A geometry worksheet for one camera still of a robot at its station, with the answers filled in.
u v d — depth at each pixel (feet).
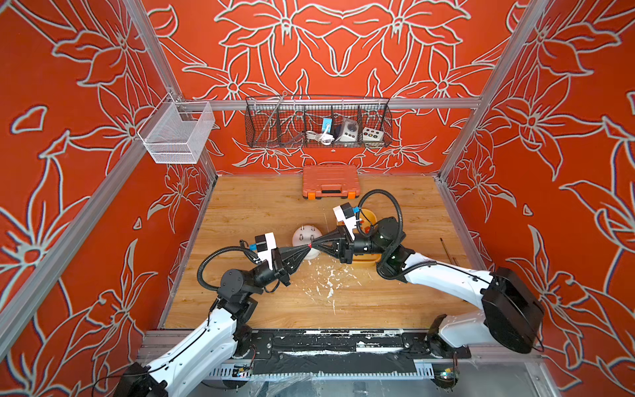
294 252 2.00
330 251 2.04
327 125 2.73
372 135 3.08
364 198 1.97
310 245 2.04
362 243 2.01
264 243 1.82
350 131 3.00
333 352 2.39
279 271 1.89
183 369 1.48
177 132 3.05
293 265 2.03
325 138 2.79
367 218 1.90
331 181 3.78
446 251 3.05
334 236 2.03
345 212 1.93
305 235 2.79
